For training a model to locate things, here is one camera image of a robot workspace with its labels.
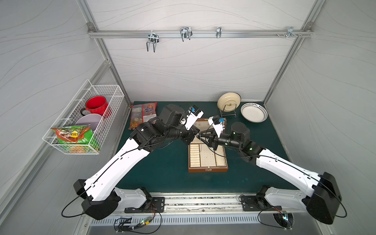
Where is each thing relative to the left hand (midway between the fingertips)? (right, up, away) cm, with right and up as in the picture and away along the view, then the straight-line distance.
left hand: (198, 130), depth 61 cm
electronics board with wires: (-36, -46, +7) cm, 59 cm away
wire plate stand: (+25, +11, +46) cm, 54 cm away
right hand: (0, -2, +7) cm, 7 cm away
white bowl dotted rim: (+47, +9, +52) cm, 70 cm away
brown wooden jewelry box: (+4, -19, +22) cm, 29 cm away
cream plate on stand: (+24, +16, +40) cm, 49 cm away
